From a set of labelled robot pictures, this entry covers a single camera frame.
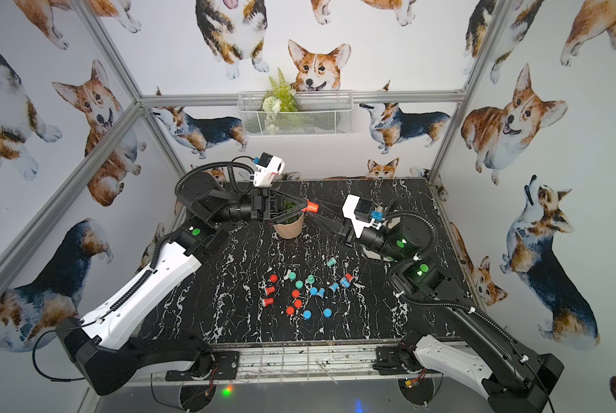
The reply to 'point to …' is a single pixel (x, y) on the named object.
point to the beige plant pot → (291, 230)
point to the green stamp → (311, 279)
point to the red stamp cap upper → (274, 278)
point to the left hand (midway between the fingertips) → (306, 210)
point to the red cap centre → (295, 293)
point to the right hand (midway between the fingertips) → (311, 205)
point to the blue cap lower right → (327, 312)
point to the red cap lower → (290, 311)
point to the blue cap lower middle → (307, 314)
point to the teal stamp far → (331, 262)
